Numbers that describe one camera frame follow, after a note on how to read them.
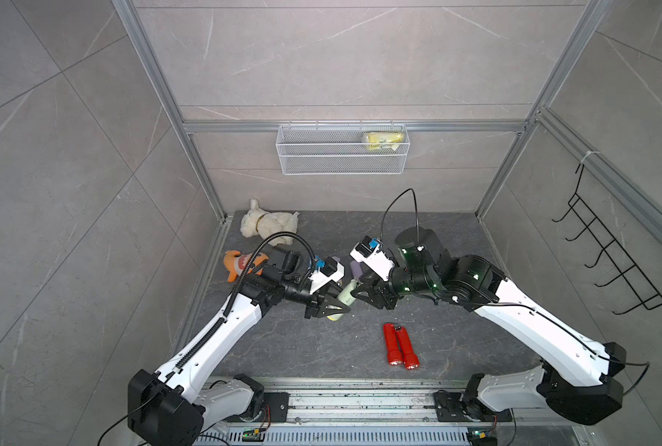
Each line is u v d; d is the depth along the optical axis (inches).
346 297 24.2
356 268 23.3
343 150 39.6
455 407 28.6
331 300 23.8
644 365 15.5
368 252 20.4
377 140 33.5
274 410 28.8
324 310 24.1
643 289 23.6
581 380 15.3
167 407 14.5
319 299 23.4
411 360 30.7
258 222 42.2
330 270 22.4
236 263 37.4
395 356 31.4
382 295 20.4
